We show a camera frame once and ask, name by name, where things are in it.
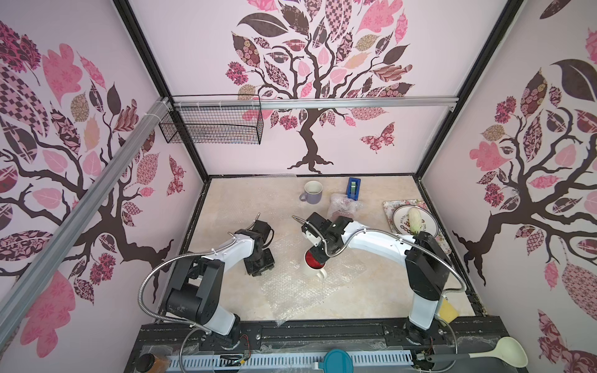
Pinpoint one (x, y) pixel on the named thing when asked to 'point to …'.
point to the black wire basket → (217, 119)
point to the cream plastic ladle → (507, 350)
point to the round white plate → (429, 222)
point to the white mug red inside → (314, 268)
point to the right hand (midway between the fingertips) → (318, 253)
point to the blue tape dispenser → (353, 188)
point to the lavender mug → (313, 191)
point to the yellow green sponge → (446, 311)
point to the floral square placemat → (391, 206)
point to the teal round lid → (337, 360)
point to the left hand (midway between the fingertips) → (268, 272)
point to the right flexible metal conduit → (347, 244)
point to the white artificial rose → (414, 221)
